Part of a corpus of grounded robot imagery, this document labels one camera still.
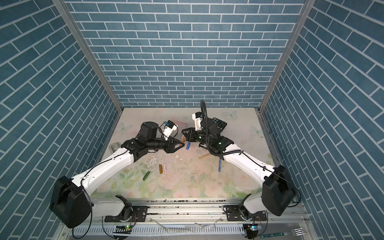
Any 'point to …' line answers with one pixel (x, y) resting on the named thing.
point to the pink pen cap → (165, 168)
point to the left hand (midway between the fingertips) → (182, 143)
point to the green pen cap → (145, 177)
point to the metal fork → (298, 231)
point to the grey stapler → (113, 147)
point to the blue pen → (220, 165)
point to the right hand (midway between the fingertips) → (180, 130)
